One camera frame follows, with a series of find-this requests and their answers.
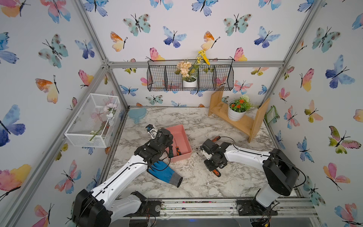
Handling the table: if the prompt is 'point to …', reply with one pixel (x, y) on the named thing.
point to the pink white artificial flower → (107, 117)
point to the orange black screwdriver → (216, 138)
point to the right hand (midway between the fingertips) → (210, 164)
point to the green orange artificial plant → (241, 105)
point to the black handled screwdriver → (170, 154)
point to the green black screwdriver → (178, 152)
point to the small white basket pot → (192, 84)
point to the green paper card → (271, 114)
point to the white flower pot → (233, 116)
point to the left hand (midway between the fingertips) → (169, 135)
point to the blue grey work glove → (160, 169)
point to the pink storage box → (182, 141)
